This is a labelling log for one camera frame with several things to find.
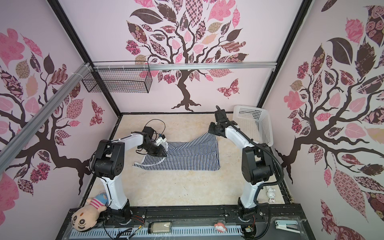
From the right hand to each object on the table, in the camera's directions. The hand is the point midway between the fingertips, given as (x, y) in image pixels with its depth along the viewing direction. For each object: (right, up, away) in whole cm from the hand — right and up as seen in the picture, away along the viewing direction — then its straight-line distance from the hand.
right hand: (213, 127), depth 95 cm
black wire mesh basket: (-52, +33, 0) cm, 62 cm away
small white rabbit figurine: (+29, -36, -17) cm, 49 cm away
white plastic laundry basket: (+35, +4, +19) cm, 40 cm away
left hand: (-32, -19, 0) cm, 37 cm away
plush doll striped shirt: (-62, -41, -29) cm, 80 cm away
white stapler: (+33, -47, -25) cm, 63 cm away
